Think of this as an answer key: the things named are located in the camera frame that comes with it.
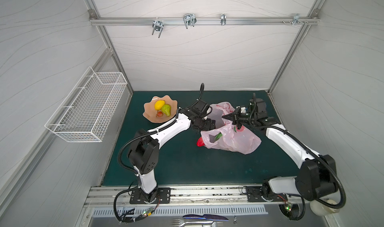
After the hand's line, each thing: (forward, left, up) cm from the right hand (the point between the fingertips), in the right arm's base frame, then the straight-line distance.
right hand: (223, 112), depth 78 cm
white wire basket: (-9, +65, +9) cm, 67 cm away
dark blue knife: (-44, +8, -23) cm, 50 cm away
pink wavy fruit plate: (+13, +49, -20) cm, 54 cm away
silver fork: (-47, +20, -22) cm, 56 cm away
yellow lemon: (+18, +43, -17) cm, 50 cm away
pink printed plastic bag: (-13, -1, -2) cm, 13 cm away
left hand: (-2, +6, -10) cm, 12 cm away
